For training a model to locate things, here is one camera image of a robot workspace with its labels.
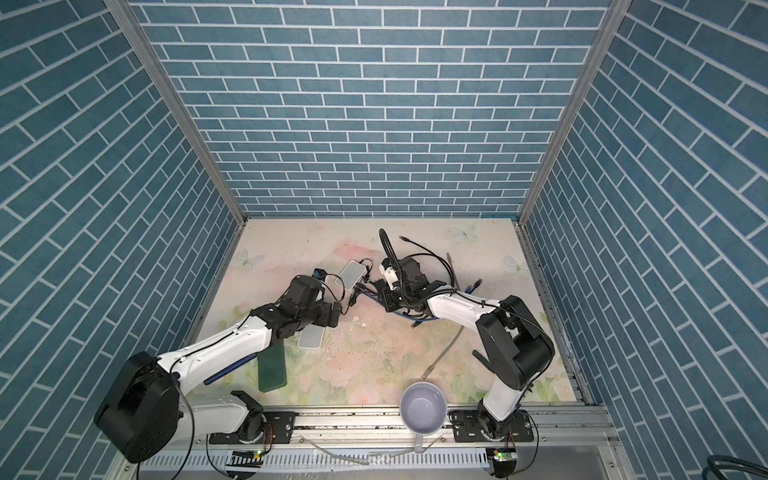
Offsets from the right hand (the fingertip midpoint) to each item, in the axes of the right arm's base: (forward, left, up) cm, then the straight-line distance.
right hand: (379, 294), depth 91 cm
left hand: (-5, +14, +1) cm, 15 cm away
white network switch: (+9, +11, -4) cm, 14 cm away
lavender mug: (-28, -15, -8) cm, 33 cm away
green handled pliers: (-14, -31, -7) cm, 35 cm away
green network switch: (-22, +28, -6) cm, 36 cm away
